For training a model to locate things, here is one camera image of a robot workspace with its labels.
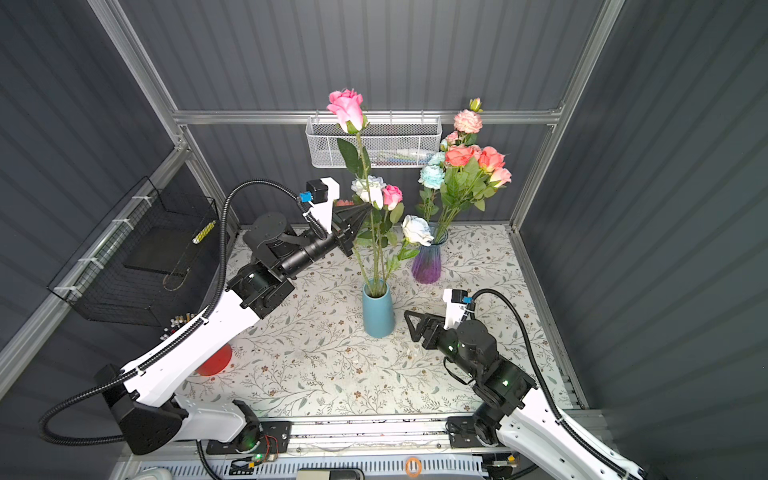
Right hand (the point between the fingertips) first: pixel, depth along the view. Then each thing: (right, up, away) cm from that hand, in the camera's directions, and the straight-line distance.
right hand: (417, 318), depth 71 cm
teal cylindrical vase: (-10, +1, +8) cm, 13 cm away
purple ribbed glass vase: (+5, +12, +24) cm, 28 cm away
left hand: (-10, +25, -13) cm, 30 cm away
